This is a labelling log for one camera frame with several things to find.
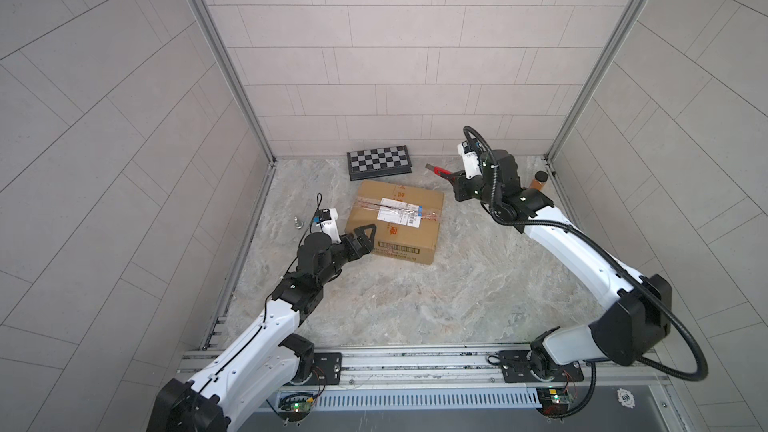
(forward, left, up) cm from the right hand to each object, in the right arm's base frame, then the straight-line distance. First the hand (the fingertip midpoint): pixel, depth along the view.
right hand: (447, 176), depth 79 cm
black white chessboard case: (+27, +20, -20) cm, 39 cm away
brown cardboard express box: (-5, +11, -12) cm, 17 cm away
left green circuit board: (-45, +39, -22) cm, 63 cm away
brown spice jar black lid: (+11, -35, -16) cm, 40 cm away
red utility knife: (+4, +1, -2) cm, 4 cm away
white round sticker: (-48, -36, -27) cm, 65 cm away
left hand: (-11, +20, -8) cm, 24 cm away
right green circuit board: (-47, -19, -27) cm, 58 cm away
